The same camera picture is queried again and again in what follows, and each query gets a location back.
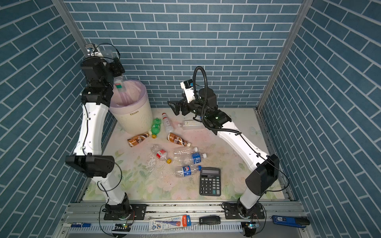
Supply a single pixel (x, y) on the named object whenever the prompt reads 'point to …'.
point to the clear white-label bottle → (192, 124)
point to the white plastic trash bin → (137, 123)
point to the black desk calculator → (210, 181)
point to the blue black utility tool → (299, 221)
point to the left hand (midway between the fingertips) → (109, 58)
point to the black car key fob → (210, 219)
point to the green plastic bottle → (155, 128)
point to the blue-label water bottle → (194, 158)
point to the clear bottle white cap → (184, 151)
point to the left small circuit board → (122, 227)
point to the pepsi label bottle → (184, 171)
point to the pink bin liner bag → (134, 100)
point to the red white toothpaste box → (169, 222)
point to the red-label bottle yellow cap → (160, 153)
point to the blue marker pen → (80, 224)
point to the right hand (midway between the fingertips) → (173, 97)
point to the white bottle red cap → (168, 126)
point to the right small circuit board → (252, 225)
